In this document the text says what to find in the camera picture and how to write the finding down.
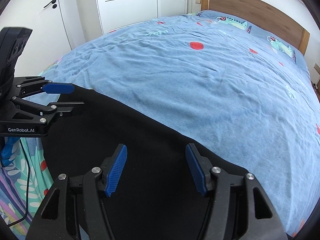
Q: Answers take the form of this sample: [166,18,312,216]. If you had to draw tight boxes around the left hand blue glove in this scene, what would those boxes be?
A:
[1,137,20,167]

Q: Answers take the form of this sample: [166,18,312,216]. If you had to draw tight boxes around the black camera box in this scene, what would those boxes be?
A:
[1,27,32,96]

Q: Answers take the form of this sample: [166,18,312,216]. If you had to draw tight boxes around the blue patterned duvet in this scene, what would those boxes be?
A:
[1,11,319,239]

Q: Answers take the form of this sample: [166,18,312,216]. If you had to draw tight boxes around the wooden headboard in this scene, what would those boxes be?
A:
[201,0,310,55]

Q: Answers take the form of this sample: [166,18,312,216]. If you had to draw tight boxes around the white door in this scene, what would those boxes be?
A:
[1,0,71,76]

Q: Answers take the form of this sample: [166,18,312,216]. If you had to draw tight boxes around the black cable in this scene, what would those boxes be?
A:
[7,137,30,228]

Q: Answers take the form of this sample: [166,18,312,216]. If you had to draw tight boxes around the black pants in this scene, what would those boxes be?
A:
[42,87,210,239]

